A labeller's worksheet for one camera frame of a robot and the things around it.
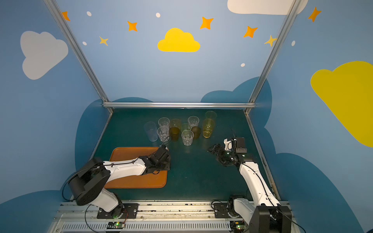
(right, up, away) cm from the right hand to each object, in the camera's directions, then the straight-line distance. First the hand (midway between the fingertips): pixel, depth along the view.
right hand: (213, 151), depth 82 cm
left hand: (-24, -10, +7) cm, 27 cm away
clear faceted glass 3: (-11, +18, +28) cm, 35 cm away
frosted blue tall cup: (-40, +13, +16) cm, 45 cm away
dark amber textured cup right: (-8, +11, +23) cm, 26 cm away
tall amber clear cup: (-24, +17, +25) cm, 38 cm away
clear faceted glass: (-33, +18, +26) cm, 45 cm away
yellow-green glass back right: (+2, +23, +22) cm, 32 cm away
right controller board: (+10, -35, -11) cm, 38 cm away
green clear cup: (-17, +14, +24) cm, 32 cm away
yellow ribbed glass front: (0, +15, +21) cm, 26 cm away
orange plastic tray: (-38, -17, +2) cm, 42 cm away
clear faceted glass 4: (-15, +7, +21) cm, 27 cm away
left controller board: (-50, -34, -12) cm, 62 cm away
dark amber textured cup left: (-24, +10, +20) cm, 33 cm away
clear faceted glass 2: (-33, +10, +22) cm, 40 cm away
